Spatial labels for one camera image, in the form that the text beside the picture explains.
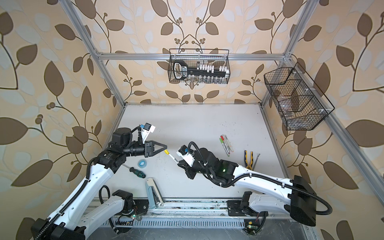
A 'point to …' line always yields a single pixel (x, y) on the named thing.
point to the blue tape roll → (142, 163)
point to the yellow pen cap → (166, 152)
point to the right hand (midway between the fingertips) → (179, 164)
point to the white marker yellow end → (174, 158)
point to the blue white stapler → (154, 198)
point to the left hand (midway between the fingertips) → (166, 147)
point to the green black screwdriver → (138, 172)
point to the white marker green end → (224, 146)
